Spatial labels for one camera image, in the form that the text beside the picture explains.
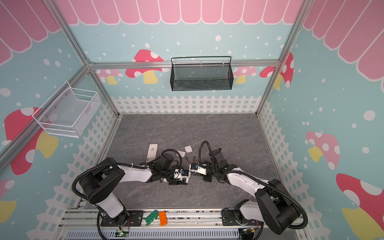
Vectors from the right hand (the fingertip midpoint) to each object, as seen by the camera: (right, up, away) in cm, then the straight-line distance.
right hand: (196, 170), depth 85 cm
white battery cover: (-5, +10, +15) cm, 19 cm away
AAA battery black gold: (-4, +7, -9) cm, 12 cm away
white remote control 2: (-29, +8, +12) cm, 32 cm away
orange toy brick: (-16, -21, -10) cm, 29 cm away
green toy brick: (-22, -21, -10) cm, 32 cm away
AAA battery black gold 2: (-2, +4, +11) cm, 11 cm away
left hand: (-6, -6, +3) cm, 9 cm away
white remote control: (-8, 0, -12) cm, 15 cm away
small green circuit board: (-37, -28, -12) cm, 48 cm away
